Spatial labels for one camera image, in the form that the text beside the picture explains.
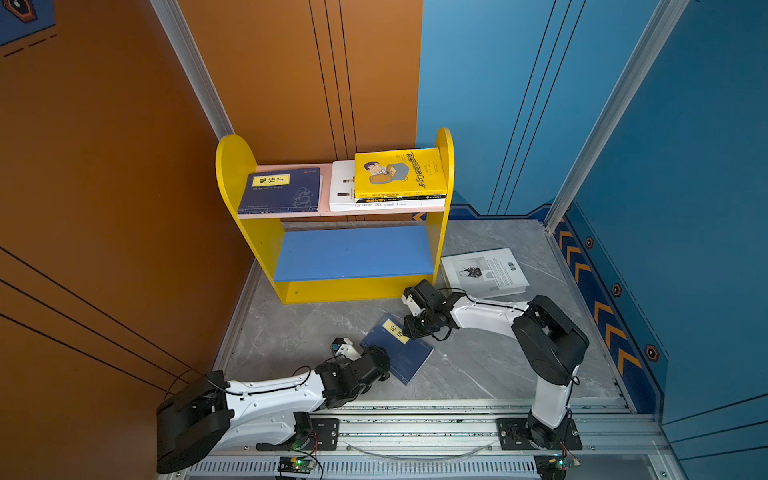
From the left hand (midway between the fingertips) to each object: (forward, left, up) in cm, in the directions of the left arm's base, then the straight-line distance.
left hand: (389, 357), depth 83 cm
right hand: (+8, -4, -3) cm, 10 cm away
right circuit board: (-24, -39, -3) cm, 46 cm away
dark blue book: (+1, -5, -2) cm, 5 cm away
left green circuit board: (-24, +21, -5) cm, 33 cm away
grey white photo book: (+28, -32, +2) cm, 42 cm away
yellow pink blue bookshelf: (+28, +16, +11) cm, 34 cm away
